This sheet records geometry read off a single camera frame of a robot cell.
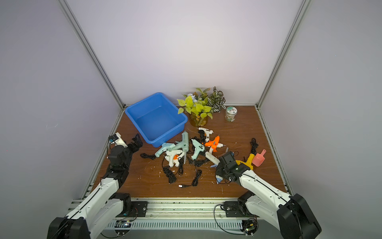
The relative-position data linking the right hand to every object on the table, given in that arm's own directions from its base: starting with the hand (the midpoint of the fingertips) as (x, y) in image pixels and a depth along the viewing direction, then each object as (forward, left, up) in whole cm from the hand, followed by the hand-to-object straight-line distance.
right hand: (219, 167), depth 85 cm
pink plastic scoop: (+7, -25, -2) cm, 26 cm away
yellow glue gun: (+4, -18, -1) cm, 19 cm away
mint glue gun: (+12, +34, +2) cm, 36 cm away
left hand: (+11, +49, +16) cm, 52 cm away
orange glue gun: (+14, +3, +3) cm, 14 cm away
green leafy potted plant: (+29, +14, +22) cm, 39 cm away
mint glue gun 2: (+12, +12, +2) cm, 17 cm away
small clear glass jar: (+39, -11, +5) cm, 41 cm away
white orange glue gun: (+6, +28, +2) cm, 29 cm away
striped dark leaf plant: (+36, +1, +20) cm, 41 cm away
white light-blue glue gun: (+4, +2, +1) cm, 5 cm away
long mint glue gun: (+13, +22, +3) cm, 25 cm away
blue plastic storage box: (+41, +46, -3) cm, 62 cm away
